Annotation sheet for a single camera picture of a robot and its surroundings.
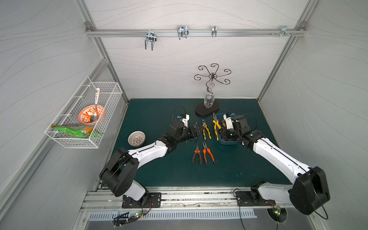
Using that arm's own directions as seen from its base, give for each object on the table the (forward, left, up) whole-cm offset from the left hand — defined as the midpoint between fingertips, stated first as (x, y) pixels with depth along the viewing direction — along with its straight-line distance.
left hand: (202, 129), depth 80 cm
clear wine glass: (+23, -5, +1) cm, 24 cm away
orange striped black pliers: (-5, +2, -18) cm, 19 cm away
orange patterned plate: (-4, +57, +16) cm, 60 cm away
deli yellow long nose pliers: (+4, -8, -1) cm, 9 cm away
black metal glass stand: (+29, -2, -17) cm, 33 cm away
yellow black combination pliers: (+13, -4, -17) cm, 22 cm away
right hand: (+2, -10, -3) cm, 11 cm away
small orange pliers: (-5, -5, -18) cm, 19 cm away
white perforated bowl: (+3, +44, -17) cm, 47 cm away
